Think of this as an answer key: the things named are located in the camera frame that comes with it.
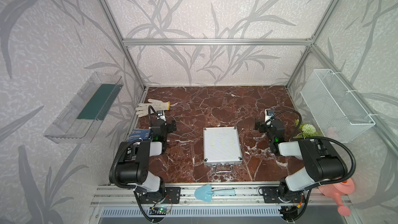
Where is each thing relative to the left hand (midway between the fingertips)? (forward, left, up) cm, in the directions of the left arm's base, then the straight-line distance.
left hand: (165, 119), depth 94 cm
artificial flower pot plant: (-12, -79, +9) cm, 81 cm away
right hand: (+1, -61, +2) cm, 61 cm away
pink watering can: (-38, -86, +6) cm, 94 cm away
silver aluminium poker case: (-14, -35, -10) cm, 39 cm away
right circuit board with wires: (-46, -65, -9) cm, 81 cm away
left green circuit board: (-45, -4, -7) cm, 46 cm away
